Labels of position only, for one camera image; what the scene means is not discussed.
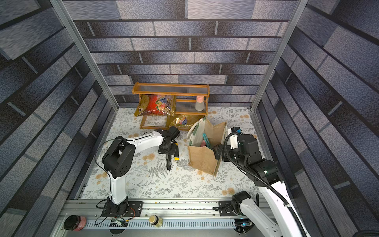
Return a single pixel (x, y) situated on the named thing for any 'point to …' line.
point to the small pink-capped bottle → (200, 104)
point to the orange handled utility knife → (176, 156)
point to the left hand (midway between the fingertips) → (172, 152)
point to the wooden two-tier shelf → (191, 99)
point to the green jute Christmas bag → (202, 136)
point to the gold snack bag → (182, 121)
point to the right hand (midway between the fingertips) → (220, 146)
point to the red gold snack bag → (157, 104)
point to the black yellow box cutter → (169, 162)
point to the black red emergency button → (75, 222)
